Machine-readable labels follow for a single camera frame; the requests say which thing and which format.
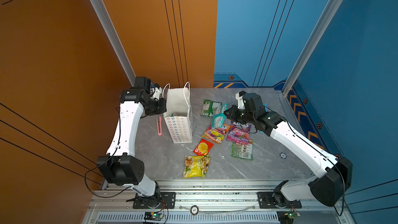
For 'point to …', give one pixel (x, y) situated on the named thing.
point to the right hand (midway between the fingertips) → (221, 112)
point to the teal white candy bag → (218, 119)
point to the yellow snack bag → (196, 166)
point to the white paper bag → (177, 112)
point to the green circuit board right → (286, 216)
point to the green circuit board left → (153, 215)
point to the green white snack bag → (243, 151)
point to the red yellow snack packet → (203, 148)
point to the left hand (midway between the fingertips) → (166, 107)
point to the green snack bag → (209, 106)
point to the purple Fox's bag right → (239, 133)
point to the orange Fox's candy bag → (216, 135)
